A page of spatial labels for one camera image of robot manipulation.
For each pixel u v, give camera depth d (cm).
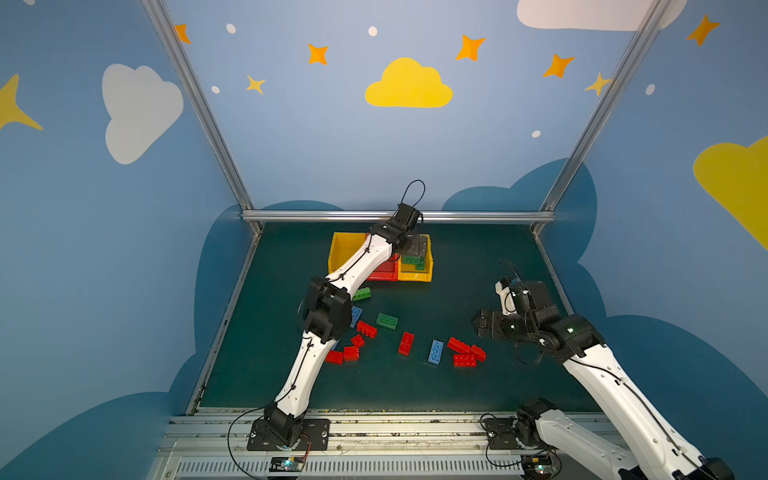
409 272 107
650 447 39
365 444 73
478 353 86
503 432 75
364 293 100
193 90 81
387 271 101
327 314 60
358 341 89
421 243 90
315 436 74
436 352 86
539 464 72
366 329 91
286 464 70
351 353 87
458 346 88
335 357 86
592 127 91
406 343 89
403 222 78
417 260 106
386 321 93
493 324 66
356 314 95
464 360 86
